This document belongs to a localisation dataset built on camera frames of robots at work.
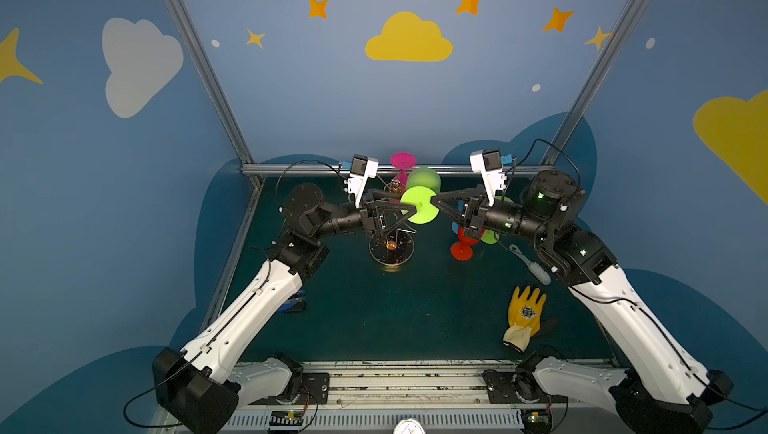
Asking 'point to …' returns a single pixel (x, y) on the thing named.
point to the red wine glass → (463, 249)
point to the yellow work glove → (524, 314)
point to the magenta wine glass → (403, 161)
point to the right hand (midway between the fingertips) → (437, 197)
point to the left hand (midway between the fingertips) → (410, 201)
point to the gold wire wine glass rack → (394, 251)
